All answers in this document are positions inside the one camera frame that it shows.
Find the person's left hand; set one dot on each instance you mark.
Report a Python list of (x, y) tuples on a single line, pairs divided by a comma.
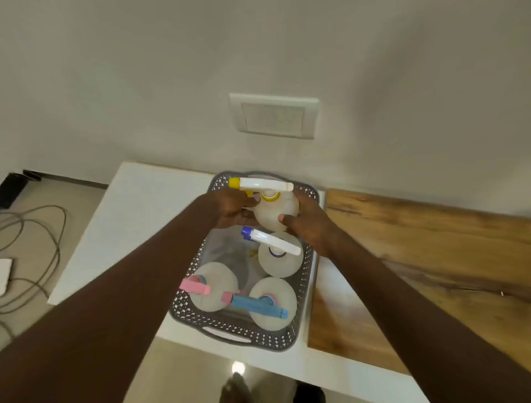
[(232, 207)]

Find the person's right hand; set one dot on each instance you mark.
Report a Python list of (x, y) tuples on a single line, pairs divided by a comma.
[(311, 226)]

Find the bottle with purple-nozzle sprayer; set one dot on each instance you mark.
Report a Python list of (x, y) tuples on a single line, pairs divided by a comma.
[(282, 265)]

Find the grey plastic basket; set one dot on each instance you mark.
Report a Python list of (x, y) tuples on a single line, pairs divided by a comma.
[(232, 328)]

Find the wooden cabinet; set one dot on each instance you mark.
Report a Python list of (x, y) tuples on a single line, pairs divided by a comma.
[(435, 257)]

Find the person's right forearm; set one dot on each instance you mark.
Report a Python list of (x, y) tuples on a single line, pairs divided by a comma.
[(427, 324)]

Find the person's left forearm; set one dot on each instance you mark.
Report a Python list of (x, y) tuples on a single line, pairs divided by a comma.
[(103, 324)]

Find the person's left foot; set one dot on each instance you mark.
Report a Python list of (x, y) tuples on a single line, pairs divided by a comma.
[(235, 390)]

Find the black baseboard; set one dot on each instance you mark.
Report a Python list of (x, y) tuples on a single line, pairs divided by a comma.
[(70, 179)]

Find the black trousers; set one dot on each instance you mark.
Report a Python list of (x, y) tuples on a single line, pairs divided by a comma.
[(309, 394)]

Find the black stand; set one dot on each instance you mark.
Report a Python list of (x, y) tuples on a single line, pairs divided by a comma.
[(10, 189)]

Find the white power strip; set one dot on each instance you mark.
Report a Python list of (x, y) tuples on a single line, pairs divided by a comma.
[(4, 276)]

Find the white wall switch plate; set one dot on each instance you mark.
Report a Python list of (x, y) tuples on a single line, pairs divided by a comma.
[(274, 116)]

